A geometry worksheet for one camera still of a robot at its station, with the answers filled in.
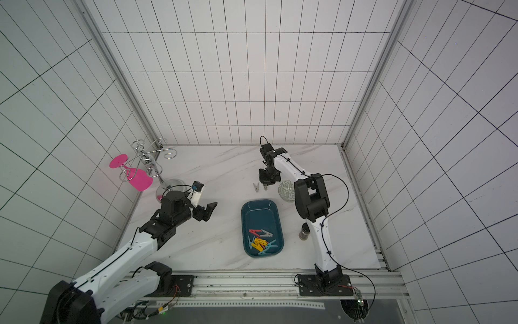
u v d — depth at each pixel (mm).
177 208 622
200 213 726
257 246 812
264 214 902
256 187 1008
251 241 826
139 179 834
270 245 814
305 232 781
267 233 850
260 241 812
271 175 853
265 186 976
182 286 725
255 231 854
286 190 976
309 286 726
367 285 672
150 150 1143
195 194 702
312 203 588
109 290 443
